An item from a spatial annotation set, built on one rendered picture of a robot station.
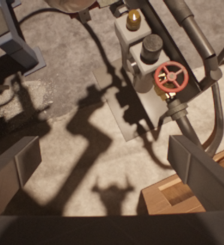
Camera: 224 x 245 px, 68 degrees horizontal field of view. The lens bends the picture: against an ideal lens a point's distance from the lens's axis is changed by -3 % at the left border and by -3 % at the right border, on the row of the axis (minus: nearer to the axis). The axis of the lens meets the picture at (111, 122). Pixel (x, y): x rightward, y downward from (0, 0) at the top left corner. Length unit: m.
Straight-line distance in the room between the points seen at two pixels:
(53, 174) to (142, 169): 0.45
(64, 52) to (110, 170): 0.70
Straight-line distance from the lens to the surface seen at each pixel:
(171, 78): 0.40
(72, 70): 1.00
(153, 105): 0.89
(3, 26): 0.95
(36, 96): 1.03
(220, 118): 0.94
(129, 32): 0.50
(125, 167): 0.87
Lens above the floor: 0.86
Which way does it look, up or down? 81 degrees down
